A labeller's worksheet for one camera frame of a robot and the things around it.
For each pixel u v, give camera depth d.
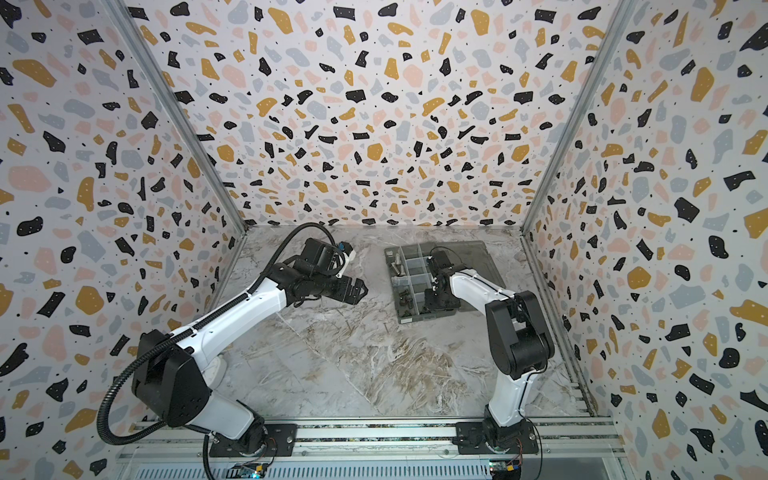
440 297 0.83
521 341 0.50
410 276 1.00
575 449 0.76
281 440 0.73
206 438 0.68
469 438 0.74
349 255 0.77
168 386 0.42
